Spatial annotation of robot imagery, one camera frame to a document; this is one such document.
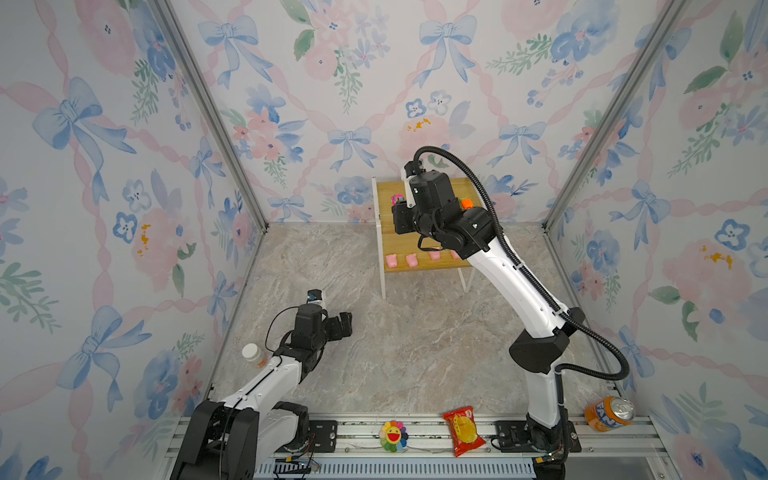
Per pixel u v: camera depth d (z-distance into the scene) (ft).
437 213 1.65
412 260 2.87
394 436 2.40
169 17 2.27
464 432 2.41
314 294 2.58
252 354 2.62
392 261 2.85
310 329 2.22
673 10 2.24
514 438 2.40
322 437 2.42
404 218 2.06
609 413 2.25
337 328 2.60
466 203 1.72
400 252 2.91
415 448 2.41
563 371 1.78
